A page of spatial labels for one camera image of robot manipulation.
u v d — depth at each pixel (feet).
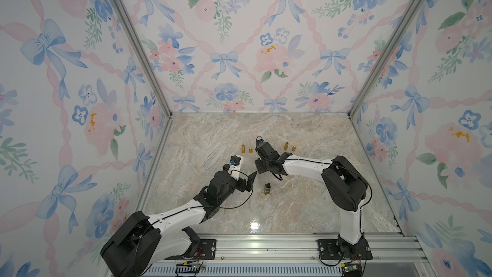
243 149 3.30
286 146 3.37
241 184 2.39
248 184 2.41
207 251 2.42
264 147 2.46
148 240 1.36
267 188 2.74
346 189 1.64
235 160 2.30
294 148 3.39
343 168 1.72
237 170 2.24
